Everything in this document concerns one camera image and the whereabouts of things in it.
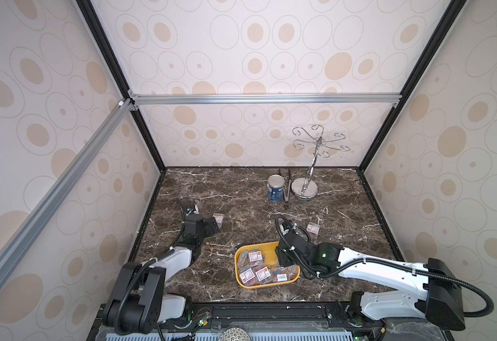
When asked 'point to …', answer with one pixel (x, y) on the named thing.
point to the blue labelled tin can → (275, 188)
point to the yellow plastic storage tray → (257, 265)
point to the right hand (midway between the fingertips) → (286, 248)
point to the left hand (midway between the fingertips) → (211, 218)
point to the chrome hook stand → (306, 188)
